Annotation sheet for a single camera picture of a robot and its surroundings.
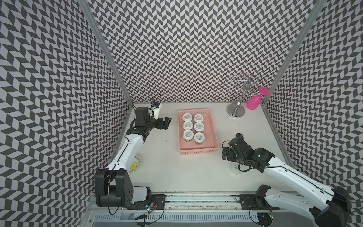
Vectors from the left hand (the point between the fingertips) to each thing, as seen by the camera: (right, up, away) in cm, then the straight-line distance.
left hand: (163, 117), depth 84 cm
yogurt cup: (+15, -6, +14) cm, 21 cm away
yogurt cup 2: (+22, -7, +12) cm, 26 cm away
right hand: (+38, -22, -6) cm, 44 cm away
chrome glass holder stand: (+54, +5, +28) cm, 61 cm away
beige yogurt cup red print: (+22, 0, +17) cm, 28 cm away
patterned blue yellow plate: (-17, -28, +1) cm, 33 cm away
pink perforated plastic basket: (+29, -17, +9) cm, 35 cm away
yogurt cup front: (+15, -11, +7) cm, 20 cm away
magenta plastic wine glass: (+60, +10, +12) cm, 62 cm away
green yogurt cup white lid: (+14, 0, +18) cm, 23 cm away
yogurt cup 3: (+22, -14, +7) cm, 26 cm away
